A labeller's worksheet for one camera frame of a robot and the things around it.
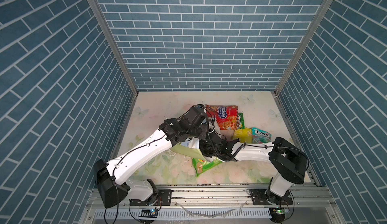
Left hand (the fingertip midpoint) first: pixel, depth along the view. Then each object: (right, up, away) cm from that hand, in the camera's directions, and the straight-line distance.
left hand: (210, 131), depth 71 cm
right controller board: (+32, -40, 0) cm, 52 cm away
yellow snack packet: (+22, -6, +22) cm, 32 cm away
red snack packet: (+12, +5, +26) cm, 29 cm away
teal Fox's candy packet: (+32, -7, +20) cm, 38 cm away
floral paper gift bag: (-10, -7, -1) cm, 12 cm away
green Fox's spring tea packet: (+22, +3, +28) cm, 36 cm away
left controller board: (-30, -40, +1) cm, 50 cm away
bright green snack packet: (-5, -19, +7) cm, 21 cm away
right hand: (-9, -12, +12) cm, 19 cm away
